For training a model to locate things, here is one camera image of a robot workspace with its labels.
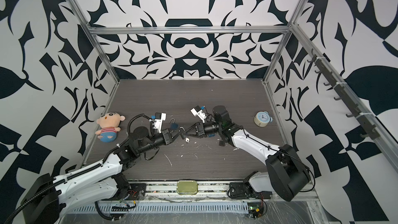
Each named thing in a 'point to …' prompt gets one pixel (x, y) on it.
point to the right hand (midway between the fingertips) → (186, 133)
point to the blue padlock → (173, 126)
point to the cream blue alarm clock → (262, 118)
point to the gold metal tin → (187, 187)
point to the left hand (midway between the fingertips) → (185, 130)
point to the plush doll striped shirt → (109, 124)
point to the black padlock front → (183, 135)
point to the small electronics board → (255, 209)
